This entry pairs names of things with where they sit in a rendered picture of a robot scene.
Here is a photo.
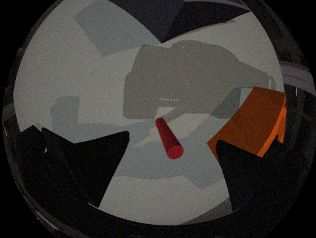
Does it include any red peg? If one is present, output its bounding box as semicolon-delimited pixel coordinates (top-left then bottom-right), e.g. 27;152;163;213
156;117;184;159

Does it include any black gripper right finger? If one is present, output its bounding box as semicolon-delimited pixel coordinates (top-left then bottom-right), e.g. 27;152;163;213
215;140;287;212

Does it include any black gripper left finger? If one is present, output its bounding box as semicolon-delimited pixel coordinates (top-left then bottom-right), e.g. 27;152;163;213
41;127;129;208

